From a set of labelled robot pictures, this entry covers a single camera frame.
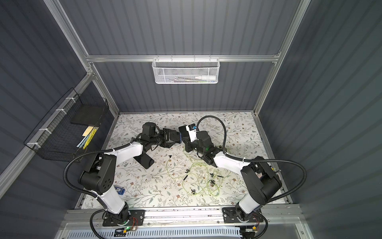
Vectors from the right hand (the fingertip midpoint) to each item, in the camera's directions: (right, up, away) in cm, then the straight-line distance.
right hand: (184, 138), depth 84 cm
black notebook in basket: (-53, +13, -4) cm, 55 cm away
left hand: (-3, +2, +3) cm, 5 cm away
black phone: (-8, 0, 0) cm, 8 cm away
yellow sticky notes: (-50, +4, -8) cm, 51 cm away
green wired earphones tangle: (+8, -23, +3) cm, 25 cm away
